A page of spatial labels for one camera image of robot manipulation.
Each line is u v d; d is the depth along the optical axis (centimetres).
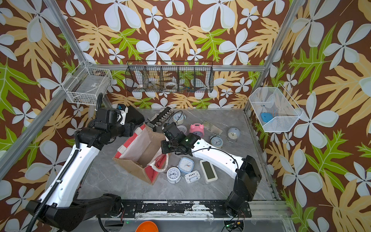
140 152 90
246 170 44
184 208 75
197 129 96
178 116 111
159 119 111
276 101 84
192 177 84
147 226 67
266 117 80
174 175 82
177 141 57
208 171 84
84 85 86
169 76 97
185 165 86
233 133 97
